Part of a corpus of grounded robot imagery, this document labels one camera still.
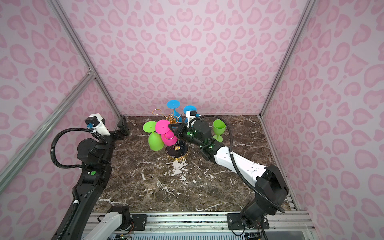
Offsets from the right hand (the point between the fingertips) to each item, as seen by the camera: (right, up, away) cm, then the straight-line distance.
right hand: (167, 125), depth 68 cm
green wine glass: (-9, -8, +11) cm, 17 cm away
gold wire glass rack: (+3, -15, +31) cm, 35 cm away
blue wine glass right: (+9, +10, +17) cm, 22 cm away
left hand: (-22, +4, -4) cm, 23 cm away
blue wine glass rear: (+1, +12, +16) cm, 20 cm away
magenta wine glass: (0, -5, +3) cm, 6 cm away
